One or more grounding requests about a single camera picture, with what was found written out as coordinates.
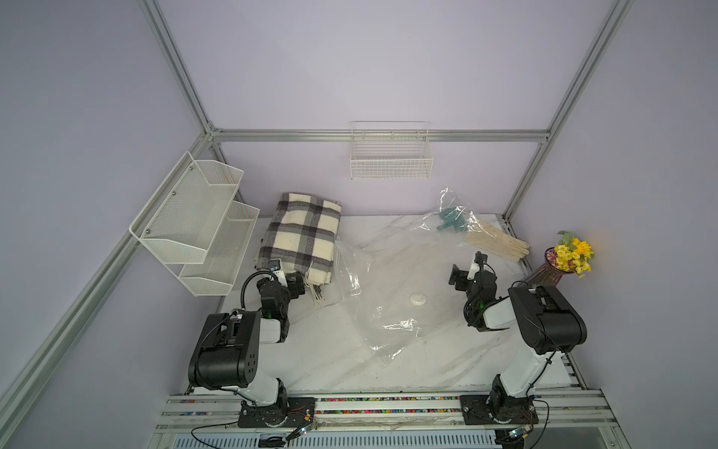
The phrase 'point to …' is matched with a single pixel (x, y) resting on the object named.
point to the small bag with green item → (453, 215)
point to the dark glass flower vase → (546, 275)
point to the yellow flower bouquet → (571, 254)
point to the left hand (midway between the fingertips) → (284, 276)
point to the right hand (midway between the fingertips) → (468, 270)
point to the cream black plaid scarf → (301, 234)
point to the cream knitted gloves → (490, 238)
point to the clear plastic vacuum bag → (402, 283)
